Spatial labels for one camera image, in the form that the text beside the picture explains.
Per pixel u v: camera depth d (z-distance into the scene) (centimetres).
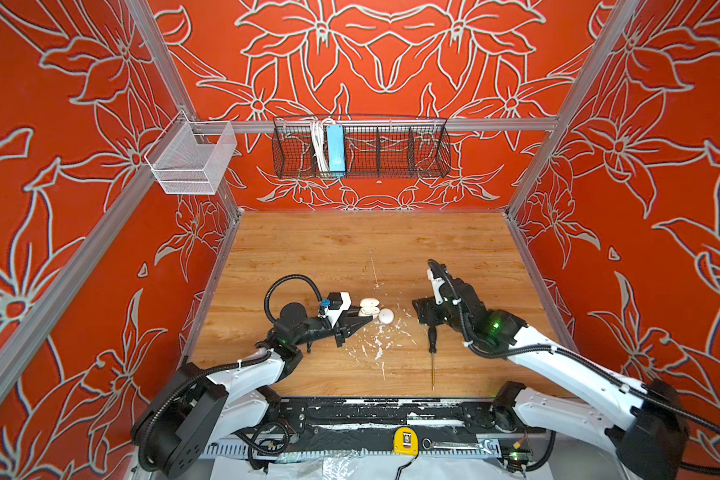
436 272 66
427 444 69
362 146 97
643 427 38
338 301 63
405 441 68
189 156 93
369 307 72
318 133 88
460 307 57
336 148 90
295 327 61
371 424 73
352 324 70
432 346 83
